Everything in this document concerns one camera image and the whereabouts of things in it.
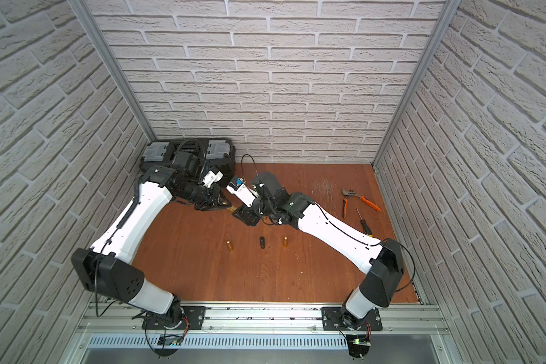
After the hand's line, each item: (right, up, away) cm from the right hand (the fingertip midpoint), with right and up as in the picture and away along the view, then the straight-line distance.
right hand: (243, 206), depth 73 cm
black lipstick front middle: (+5, -16, +14) cm, 21 cm away
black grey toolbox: (-16, +22, +27) cm, 38 cm away
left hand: (-4, +1, +1) cm, 4 cm away
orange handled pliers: (+47, +3, +34) cm, 58 cm away
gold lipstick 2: (+14, -16, +15) cm, 26 cm away
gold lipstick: (-8, -17, +14) cm, 24 cm away
